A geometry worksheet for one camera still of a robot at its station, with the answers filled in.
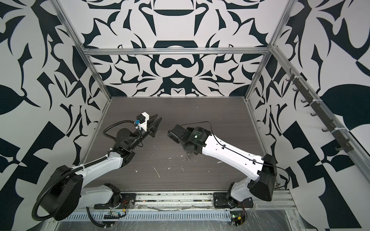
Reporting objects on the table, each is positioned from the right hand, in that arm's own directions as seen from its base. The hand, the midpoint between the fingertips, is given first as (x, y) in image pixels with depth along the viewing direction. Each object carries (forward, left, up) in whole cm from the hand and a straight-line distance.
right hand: (192, 131), depth 75 cm
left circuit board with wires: (-33, +38, -21) cm, 55 cm away
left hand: (+7, +19, +7) cm, 21 cm away
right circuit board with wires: (-36, -21, -24) cm, 48 cm away
